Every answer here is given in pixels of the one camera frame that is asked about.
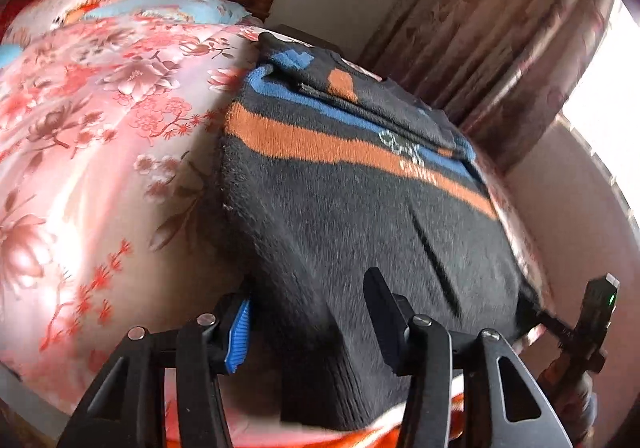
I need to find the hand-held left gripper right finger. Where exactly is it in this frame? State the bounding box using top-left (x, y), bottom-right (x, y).
top-left (362, 267), bottom-right (574, 448)

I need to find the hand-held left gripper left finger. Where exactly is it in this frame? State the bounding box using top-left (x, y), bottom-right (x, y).
top-left (56, 294), bottom-right (252, 448)

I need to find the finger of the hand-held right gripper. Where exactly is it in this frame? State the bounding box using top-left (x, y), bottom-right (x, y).
top-left (525, 305), bottom-right (581, 336)

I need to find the dark striped knit sweater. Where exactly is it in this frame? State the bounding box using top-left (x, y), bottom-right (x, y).
top-left (217, 31), bottom-right (547, 432)

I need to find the window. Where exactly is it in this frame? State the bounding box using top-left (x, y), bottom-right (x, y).
top-left (559, 0), bottom-right (640, 233)

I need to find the pink floral bed sheet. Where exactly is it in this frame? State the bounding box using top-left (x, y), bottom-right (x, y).
top-left (0, 20), bottom-right (553, 434)

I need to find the dark wooden nightstand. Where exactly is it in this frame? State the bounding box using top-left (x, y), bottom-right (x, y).
top-left (270, 22), bottom-right (323, 49)

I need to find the floral curtain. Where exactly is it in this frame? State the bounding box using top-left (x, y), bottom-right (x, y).
top-left (359, 0), bottom-right (617, 175)

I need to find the light blue floral pillow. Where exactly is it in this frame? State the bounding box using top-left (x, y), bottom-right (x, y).
top-left (81, 0), bottom-right (252, 27)

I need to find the pink floral pillow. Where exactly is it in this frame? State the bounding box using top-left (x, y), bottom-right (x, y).
top-left (0, 0), bottom-right (140, 49)

